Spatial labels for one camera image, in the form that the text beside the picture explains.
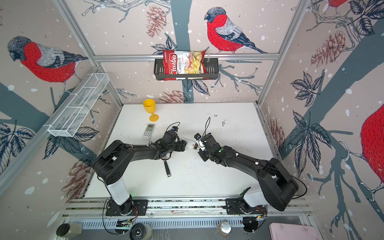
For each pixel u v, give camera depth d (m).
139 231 0.59
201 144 0.75
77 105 0.77
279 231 0.66
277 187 0.42
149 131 1.03
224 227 0.59
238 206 0.66
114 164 0.48
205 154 0.76
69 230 0.61
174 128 0.86
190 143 0.96
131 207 0.69
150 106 1.00
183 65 0.88
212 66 0.95
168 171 0.86
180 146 0.86
